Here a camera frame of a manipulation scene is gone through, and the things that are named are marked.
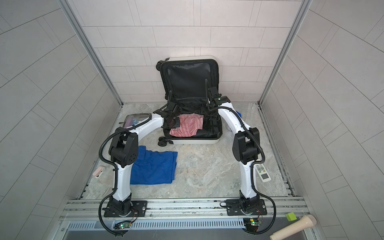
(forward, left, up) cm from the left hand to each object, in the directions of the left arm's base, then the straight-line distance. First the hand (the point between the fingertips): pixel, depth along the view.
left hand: (179, 121), depth 98 cm
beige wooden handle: (-53, -62, -1) cm, 82 cm away
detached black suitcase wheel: (-14, +9, -2) cm, 17 cm away
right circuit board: (-54, -37, -5) cm, 66 cm away
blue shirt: (-30, +12, -3) cm, 32 cm away
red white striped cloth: (-6, -7, +4) cm, 10 cm away
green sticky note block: (-52, -56, -3) cm, 76 cm away
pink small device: (-32, +42, -2) cm, 53 cm away
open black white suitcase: (+19, -4, +21) cm, 29 cm away
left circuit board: (-55, +20, -2) cm, 59 cm away
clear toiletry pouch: (+4, +32, -3) cm, 32 cm away
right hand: (+1, -15, +8) cm, 17 cm away
